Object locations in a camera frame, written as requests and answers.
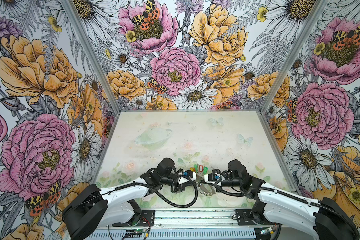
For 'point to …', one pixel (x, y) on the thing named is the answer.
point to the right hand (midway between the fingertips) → (203, 183)
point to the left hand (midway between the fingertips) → (193, 185)
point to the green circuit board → (140, 230)
